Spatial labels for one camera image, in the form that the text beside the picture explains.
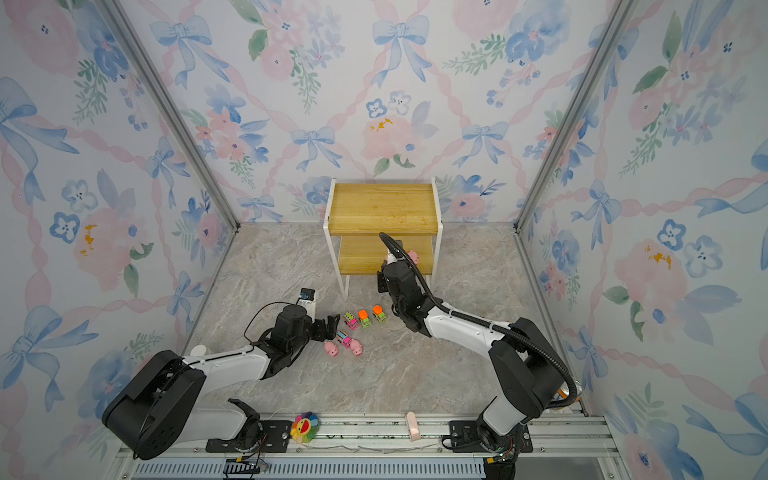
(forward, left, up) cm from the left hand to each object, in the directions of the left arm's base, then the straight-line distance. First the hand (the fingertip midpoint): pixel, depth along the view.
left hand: (327, 311), depth 90 cm
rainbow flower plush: (-30, +2, -5) cm, 30 cm away
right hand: (+10, -18, +13) cm, 25 cm away
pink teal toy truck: (-7, -5, -3) cm, 9 cm away
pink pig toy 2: (-10, -2, -3) cm, 11 cm away
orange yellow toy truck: (+1, -16, -4) cm, 16 cm away
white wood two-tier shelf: (+14, -10, +27) cm, 32 cm away
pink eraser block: (-30, -25, -3) cm, 39 cm away
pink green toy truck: (-1, -7, -4) cm, 8 cm away
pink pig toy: (-9, -9, -4) cm, 14 cm away
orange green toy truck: (0, -11, -3) cm, 11 cm away
